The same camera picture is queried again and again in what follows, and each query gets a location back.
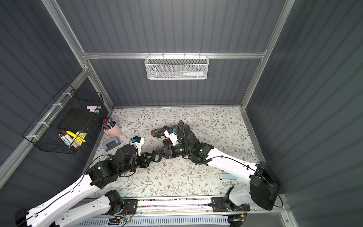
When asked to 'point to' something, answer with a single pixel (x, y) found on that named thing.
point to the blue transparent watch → (175, 129)
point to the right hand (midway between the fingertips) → (159, 156)
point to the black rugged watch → (164, 129)
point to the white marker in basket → (65, 140)
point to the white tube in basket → (194, 74)
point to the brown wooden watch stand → (168, 141)
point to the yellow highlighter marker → (73, 135)
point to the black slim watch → (158, 132)
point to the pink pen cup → (111, 127)
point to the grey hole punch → (111, 143)
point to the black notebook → (77, 119)
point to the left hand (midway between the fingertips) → (155, 158)
